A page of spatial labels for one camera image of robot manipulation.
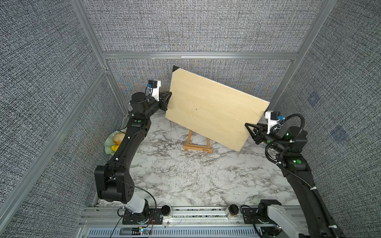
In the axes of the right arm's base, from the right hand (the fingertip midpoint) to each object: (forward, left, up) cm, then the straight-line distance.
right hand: (247, 121), depth 67 cm
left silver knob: (-32, +37, -27) cm, 56 cm away
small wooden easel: (+6, +25, -34) cm, 43 cm away
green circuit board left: (-39, +48, -34) cm, 70 cm away
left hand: (+16, +33, +5) cm, 37 cm away
